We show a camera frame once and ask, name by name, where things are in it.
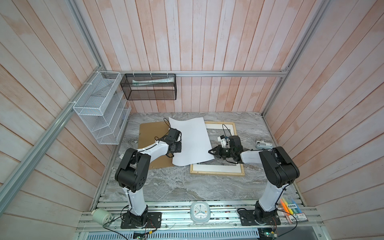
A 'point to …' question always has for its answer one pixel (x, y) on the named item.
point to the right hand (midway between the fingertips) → (208, 151)
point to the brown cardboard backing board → (150, 133)
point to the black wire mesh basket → (149, 86)
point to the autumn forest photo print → (195, 142)
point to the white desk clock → (200, 212)
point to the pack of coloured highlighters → (292, 211)
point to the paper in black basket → (146, 82)
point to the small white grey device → (263, 145)
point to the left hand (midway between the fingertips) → (177, 149)
